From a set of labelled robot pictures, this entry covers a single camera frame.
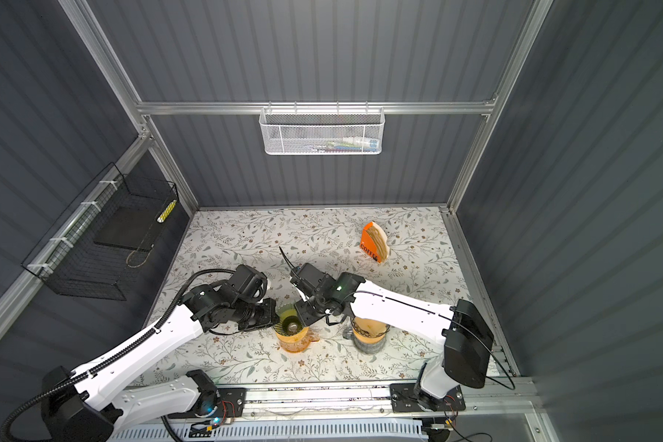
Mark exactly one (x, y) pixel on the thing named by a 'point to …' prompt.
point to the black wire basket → (89, 251)
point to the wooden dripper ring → (367, 340)
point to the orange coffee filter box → (374, 242)
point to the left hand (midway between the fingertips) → (282, 320)
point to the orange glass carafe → (301, 343)
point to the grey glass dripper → (362, 331)
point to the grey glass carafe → (361, 345)
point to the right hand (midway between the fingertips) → (303, 315)
